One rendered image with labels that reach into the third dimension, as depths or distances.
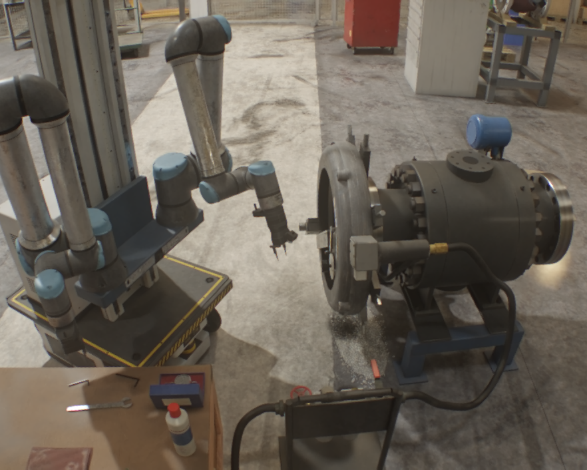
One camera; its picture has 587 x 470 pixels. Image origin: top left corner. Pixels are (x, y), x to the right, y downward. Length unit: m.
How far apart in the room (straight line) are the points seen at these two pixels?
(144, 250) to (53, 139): 0.74
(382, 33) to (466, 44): 1.85
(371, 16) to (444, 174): 5.28
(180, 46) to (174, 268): 1.16
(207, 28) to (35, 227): 0.90
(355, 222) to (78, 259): 0.97
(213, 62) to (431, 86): 4.24
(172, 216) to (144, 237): 0.15
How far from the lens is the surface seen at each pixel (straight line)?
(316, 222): 2.33
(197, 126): 1.79
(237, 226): 3.32
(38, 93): 1.43
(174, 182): 2.05
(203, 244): 3.18
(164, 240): 2.07
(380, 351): 2.51
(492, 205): 2.14
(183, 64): 1.79
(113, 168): 2.09
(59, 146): 1.49
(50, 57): 1.75
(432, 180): 2.10
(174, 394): 1.62
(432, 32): 5.73
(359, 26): 7.24
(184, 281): 2.41
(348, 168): 1.93
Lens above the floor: 1.85
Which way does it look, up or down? 35 degrees down
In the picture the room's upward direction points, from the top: straight up
